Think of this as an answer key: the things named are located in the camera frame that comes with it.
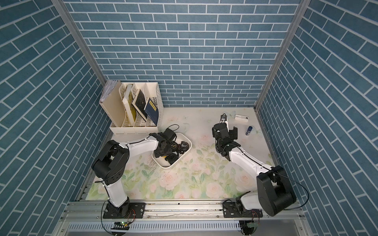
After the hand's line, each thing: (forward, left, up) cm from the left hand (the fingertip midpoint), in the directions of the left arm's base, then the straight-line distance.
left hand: (170, 153), depth 94 cm
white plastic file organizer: (+21, +24, 0) cm, 32 cm away
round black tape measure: (+3, -8, +2) cm, 9 cm away
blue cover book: (+29, +15, +10) cm, 34 cm away
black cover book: (+29, +22, +17) cm, 40 cm away
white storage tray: (-7, +5, +2) cm, 8 cm away
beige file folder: (+20, +34, +25) cm, 47 cm away
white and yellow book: (+22, +25, +24) cm, 41 cm away
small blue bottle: (+14, -53, +9) cm, 56 cm away
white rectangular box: (+29, -53, +3) cm, 61 cm away
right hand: (+8, -35, +17) cm, 40 cm away
